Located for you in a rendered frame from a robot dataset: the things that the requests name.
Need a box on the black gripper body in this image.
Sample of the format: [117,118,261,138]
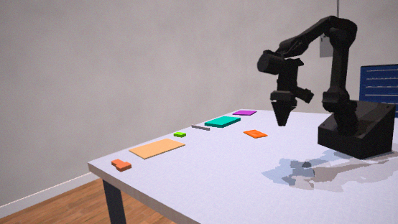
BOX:
[270,76,297,106]

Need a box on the green flat block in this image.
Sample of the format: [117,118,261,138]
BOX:
[174,132,186,137]

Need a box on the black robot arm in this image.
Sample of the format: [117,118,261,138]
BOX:
[257,15,359,129]

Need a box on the teal flat square slab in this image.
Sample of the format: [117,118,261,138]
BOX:
[204,116,241,128]

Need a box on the orange plate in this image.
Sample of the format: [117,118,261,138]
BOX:
[244,130,268,139]

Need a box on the light orange flat rectangular sheet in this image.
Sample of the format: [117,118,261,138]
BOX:
[129,139,185,159]

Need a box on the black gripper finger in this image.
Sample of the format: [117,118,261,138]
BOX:
[271,102,293,126]
[282,106,296,126]

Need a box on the flat magenta square tile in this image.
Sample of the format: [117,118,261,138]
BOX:
[232,111,256,116]

